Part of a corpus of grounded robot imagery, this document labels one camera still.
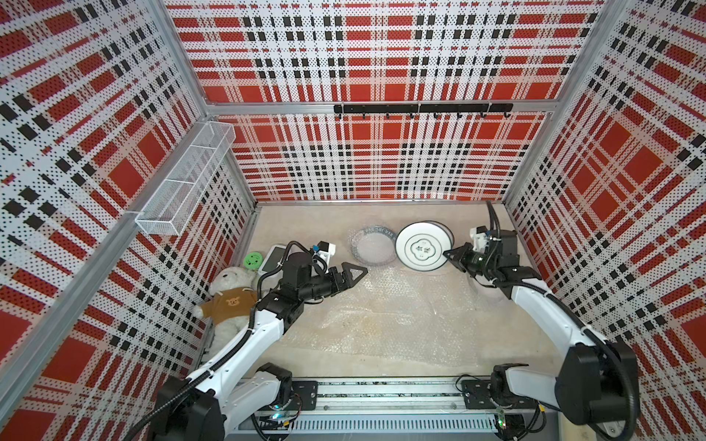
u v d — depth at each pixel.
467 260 0.73
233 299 0.84
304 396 0.74
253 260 0.98
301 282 0.62
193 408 0.39
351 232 1.05
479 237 0.78
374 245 1.04
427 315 0.88
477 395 0.73
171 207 0.91
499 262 0.64
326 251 0.72
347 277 0.67
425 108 0.89
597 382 0.40
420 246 0.86
